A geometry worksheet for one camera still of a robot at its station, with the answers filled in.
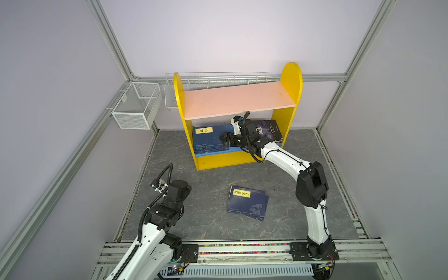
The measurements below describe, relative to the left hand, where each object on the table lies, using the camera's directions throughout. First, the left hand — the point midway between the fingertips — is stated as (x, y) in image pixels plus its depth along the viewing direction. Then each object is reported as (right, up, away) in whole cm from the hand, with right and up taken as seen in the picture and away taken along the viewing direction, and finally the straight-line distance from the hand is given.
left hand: (182, 188), depth 79 cm
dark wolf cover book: (+44, +28, +17) cm, 55 cm away
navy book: (+10, +24, +11) cm, 28 cm away
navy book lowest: (+33, -9, +8) cm, 35 cm away
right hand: (+19, +24, +10) cm, 32 cm away
